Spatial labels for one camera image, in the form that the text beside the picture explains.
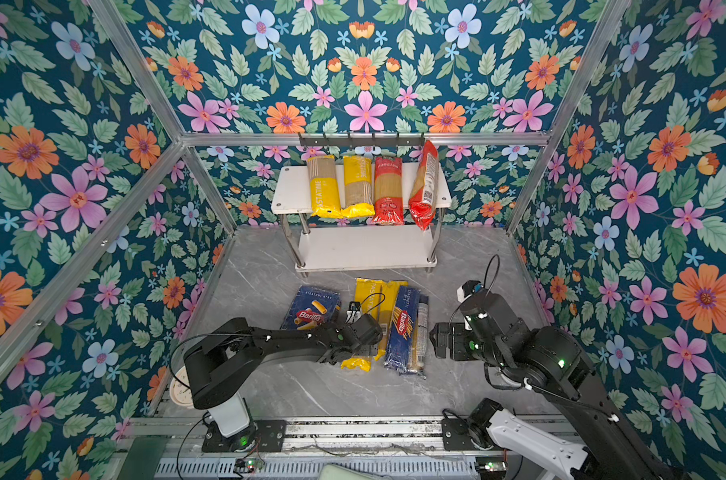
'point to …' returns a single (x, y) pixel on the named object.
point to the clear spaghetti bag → (420, 335)
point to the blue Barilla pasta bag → (313, 309)
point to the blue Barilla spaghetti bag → (404, 330)
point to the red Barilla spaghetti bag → (388, 191)
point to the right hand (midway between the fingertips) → (446, 334)
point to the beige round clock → (180, 392)
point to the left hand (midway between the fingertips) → (367, 342)
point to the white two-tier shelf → (321, 248)
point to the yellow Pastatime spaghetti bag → (323, 187)
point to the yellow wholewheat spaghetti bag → (358, 187)
